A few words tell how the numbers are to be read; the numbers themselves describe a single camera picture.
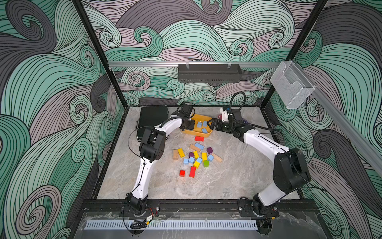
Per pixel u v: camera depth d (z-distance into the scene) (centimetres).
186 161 88
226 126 76
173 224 70
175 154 90
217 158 92
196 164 87
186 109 84
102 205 76
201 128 104
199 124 104
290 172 44
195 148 96
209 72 95
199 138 101
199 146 96
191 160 88
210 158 89
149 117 116
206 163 90
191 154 92
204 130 103
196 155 92
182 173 86
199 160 89
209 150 94
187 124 90
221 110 82
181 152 93
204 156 92
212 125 80
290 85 82
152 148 59
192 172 86
